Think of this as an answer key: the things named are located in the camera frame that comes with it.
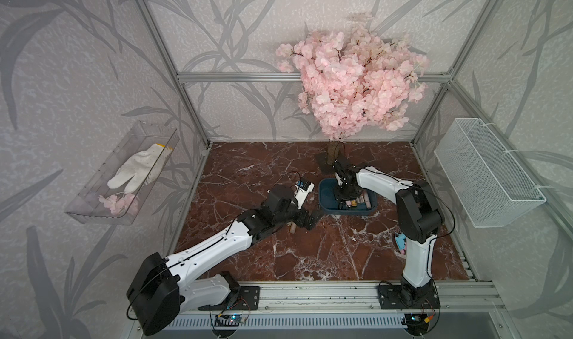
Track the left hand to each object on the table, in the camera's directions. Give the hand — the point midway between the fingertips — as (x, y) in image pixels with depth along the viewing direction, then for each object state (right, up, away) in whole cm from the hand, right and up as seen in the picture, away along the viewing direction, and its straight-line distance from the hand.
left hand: (314, 207), depth 76 cm
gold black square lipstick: (+18, -2, +19) cm, 27 cm away
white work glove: (-54, +14, -7) cm, 56 cm away
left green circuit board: (-28, -36, -4) cm, 46 cm away
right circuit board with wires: (+33, -37, -4) cm, 50 cm away
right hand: (+12, 0, +21) cm, 25 cm away
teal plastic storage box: (+23, -3, +20) cm, 31 cm away
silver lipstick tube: (+24, -1, +20) cm, 32 cm away
